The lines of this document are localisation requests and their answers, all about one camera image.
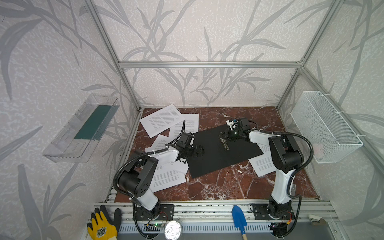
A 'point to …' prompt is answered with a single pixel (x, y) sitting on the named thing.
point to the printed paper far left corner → (161, 120)
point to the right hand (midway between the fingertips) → (219, 131)
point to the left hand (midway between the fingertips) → (201, 148)
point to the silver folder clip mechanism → (224, 143)
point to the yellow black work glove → (101, 227)
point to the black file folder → (219, 151)
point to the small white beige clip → (314, 218)
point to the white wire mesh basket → (330, 136)
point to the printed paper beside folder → (192, 125)
